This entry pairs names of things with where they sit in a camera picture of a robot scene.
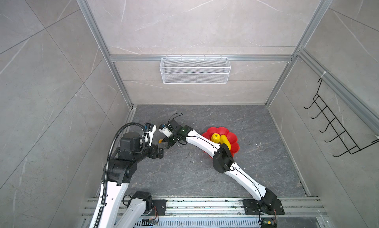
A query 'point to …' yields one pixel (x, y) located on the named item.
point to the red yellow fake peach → (160, 141)
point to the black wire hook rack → (352, 146)
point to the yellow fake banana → (223, 139)
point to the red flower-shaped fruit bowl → (234, 146)
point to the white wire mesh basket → (195, 70)
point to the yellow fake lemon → (215, 137)
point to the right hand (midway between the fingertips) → (165, 140)
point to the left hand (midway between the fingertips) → (157, 138)
